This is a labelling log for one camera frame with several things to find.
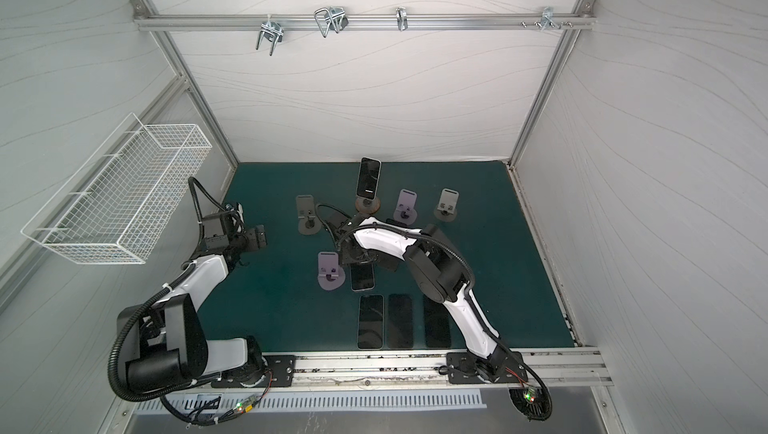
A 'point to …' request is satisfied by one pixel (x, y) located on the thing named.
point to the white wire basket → (119, 203)
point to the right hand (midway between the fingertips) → (361, 253)
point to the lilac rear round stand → (406, 211)
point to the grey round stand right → (447, 206)
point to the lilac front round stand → (330, 275)
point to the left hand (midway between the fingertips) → (250, 227)
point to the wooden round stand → (367, 206)
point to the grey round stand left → (308, 223)
